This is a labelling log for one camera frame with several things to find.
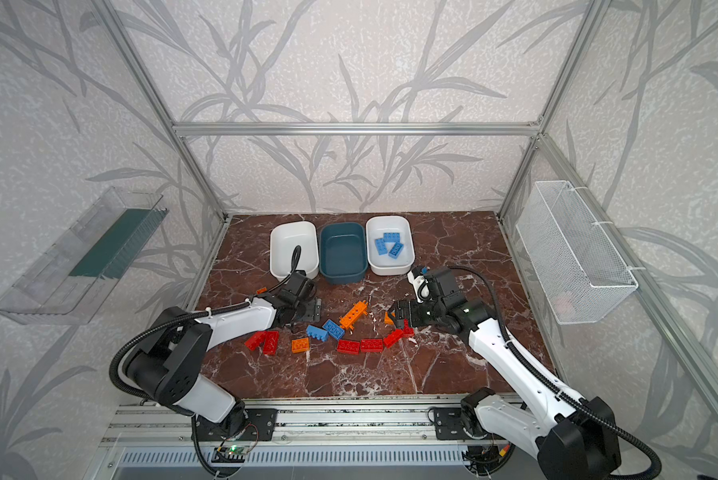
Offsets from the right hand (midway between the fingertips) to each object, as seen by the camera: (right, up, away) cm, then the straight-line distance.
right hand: (403, 301), depth 80 cm
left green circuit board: (-43, -36, -8) cm, 56 cm away
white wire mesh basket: (+35, +10, -19) cm, 41 cm away
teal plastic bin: (-20, +11, +29) cm, 37 cm away
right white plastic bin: (-5, +8, +22) cm, 24 cm away
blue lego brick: (-25, -11, +7) cm, 28 cm away
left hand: (-28, -2, +14) cm, 32 cm away
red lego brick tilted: (-2, -12, +7) cm, 14 cm away
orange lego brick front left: (-30, -14, +7) cm, 34 cm away
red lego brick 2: (-8, -14, +7) cm, 18 cm away
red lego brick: (-16, -15, +6) cm, 22 cm away
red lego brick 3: (-38, -14, +7) cm, 41 cm away
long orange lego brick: (-14, -6, +13) cm, 20 cm away
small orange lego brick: (-45, 0, +17) cm, 49 cm away
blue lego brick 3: (-1, +18, +32) cm, 37 cm away
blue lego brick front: (0, +13, +28) cm, 31 cm away
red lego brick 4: (-43, -13, +6) cm, 45 cm away
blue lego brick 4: (-6, +14, +28) cm, 32 cm away
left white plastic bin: (-42, +17, +31) cm, 56 cm away
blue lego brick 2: (-20, -10, +10) cm, 25 cm away
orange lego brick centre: (-4, -8, +11) cm, 14 cm away
